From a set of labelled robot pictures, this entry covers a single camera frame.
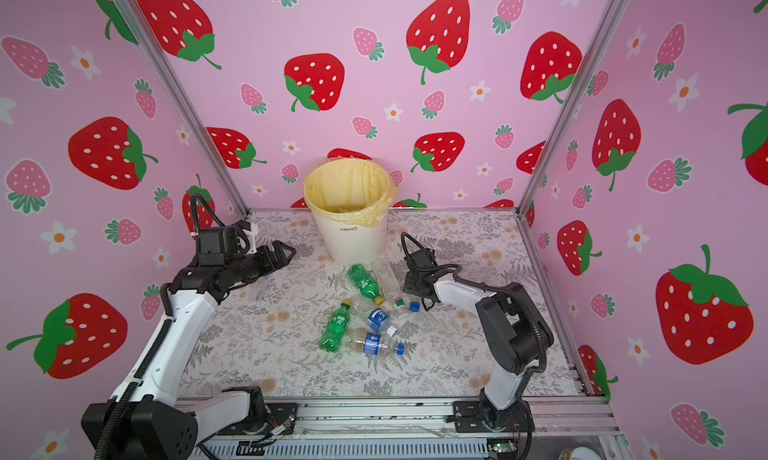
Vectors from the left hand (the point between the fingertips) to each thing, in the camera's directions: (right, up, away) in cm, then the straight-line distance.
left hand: (283, 254), depth 78 cm
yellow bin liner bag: (+14, +21, +26) cm, 37 cm away
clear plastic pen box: (-14, -13, +20) cm, 28 cm away
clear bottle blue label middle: (+24, -20, +8) cm, 32 cm away
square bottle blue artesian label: (+36, -17, +14) cm, 42 cm away
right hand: (+36, -11, +18) cm, 42 cm away
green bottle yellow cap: (+12, -24, +6) cm, 28 cm away
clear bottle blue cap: (+24, -25, +3) cm, 35 cm away
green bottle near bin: (+21, -10, +15) cm, 27 cm away
